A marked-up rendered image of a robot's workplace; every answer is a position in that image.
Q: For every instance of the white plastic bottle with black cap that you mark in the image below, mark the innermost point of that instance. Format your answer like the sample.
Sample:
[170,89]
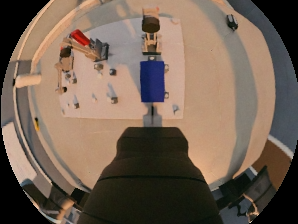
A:
[27,79]

